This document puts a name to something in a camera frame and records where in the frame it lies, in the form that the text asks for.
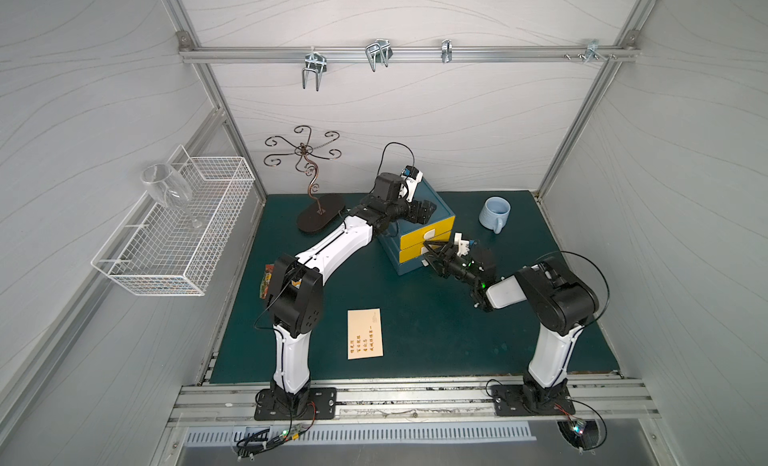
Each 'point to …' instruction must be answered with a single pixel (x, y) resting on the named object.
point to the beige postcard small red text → (364, 333)
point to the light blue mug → (494, 213)
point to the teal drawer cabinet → (412, 259)
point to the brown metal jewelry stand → (317, 217)
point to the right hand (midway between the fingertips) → (423, 246)
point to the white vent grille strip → (363, 434)
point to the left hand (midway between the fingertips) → (428, 205)
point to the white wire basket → (179, 238)
